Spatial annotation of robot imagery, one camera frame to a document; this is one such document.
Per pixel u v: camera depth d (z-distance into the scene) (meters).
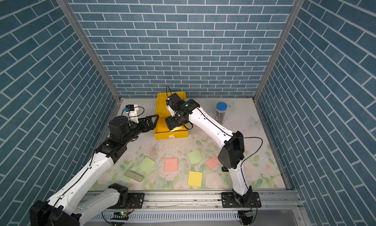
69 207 0.40
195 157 0.89
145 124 0.65
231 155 0.53
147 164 0.87
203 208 0.72
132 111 0.65
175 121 0.71
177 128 0.79
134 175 0.80
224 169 0.84
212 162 0.87
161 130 0.83
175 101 0.63
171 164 0.87
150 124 0.66
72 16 0.76
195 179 0.81
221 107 0.91
